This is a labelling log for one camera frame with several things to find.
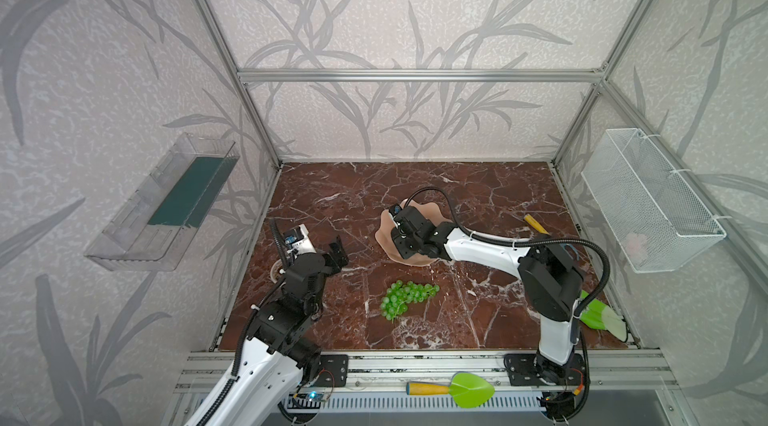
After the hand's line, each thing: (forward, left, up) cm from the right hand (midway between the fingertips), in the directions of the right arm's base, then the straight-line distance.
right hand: (402, 228), depth 92 cm
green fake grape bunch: (-19, +1, -4) cm, 20 cm away
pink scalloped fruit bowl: (+1, +5, -2) cm, 6 cm away
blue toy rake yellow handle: (+7, -45, -7) cm, 46 cm away
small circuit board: (-42, +21, -7) cm, 48 cm away
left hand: (-9, +18, +13) cm, 24 cm away
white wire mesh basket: (-13, -55, +26) cm, 62 cm away
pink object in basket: (-14, -57, +14) cm, 61 cm away
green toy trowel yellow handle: (-41, -16, -8) cm, 44 cm away
